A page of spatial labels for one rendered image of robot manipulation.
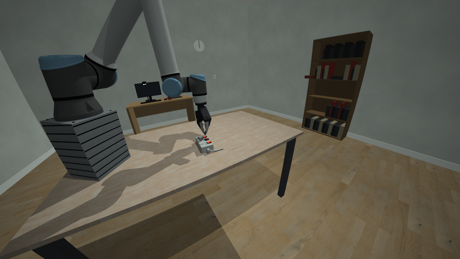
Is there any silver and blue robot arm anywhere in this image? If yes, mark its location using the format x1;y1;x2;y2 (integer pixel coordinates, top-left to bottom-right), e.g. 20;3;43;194
38;0;208;122

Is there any grey power strip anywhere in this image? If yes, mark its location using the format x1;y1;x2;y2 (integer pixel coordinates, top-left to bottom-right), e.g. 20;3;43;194
195;135;223;153

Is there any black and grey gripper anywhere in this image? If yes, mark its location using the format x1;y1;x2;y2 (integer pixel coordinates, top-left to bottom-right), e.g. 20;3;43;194
195;102;210;135

